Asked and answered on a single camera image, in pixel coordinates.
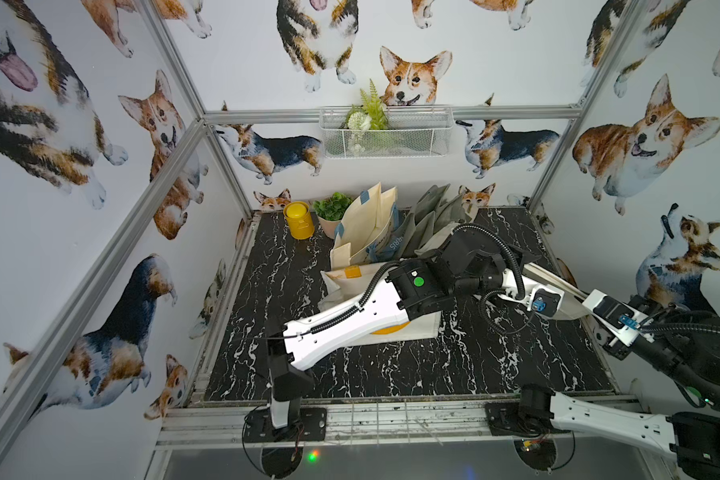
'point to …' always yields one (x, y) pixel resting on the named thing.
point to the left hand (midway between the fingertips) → (540, 261)
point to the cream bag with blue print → (363, 226)
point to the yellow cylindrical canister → (299, 220)
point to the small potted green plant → (330, 211)
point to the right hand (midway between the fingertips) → (586, 288)
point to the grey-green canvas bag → (432, 221)
